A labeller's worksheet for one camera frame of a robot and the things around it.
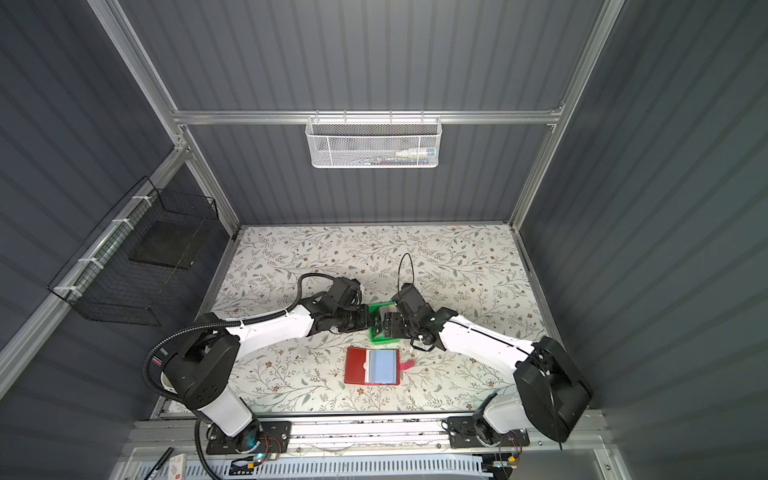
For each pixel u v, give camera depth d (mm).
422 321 645
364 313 787
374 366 844
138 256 726
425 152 911
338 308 697
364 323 772
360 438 752
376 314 891
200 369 455
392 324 754
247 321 520
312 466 707
